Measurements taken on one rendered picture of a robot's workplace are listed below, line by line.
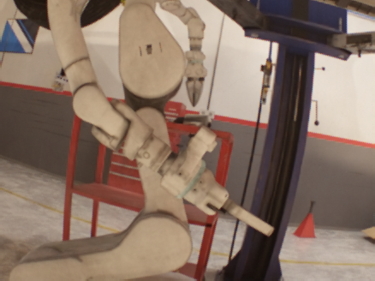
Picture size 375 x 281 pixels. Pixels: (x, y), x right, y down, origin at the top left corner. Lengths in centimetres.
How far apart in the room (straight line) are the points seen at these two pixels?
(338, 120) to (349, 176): 75
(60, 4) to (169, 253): 61
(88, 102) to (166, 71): 24
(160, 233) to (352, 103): 432
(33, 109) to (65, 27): 489
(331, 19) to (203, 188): 177
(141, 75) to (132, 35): 10
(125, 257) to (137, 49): 49
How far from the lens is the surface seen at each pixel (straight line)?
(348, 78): 507
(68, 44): 78
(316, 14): 232
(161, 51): 90
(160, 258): 91
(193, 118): 191
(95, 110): 73
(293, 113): 235
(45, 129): 550
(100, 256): 94
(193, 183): 73
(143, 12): 93
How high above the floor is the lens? 79
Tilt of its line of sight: 3 degrees up
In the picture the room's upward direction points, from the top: 10 degrees clockwise
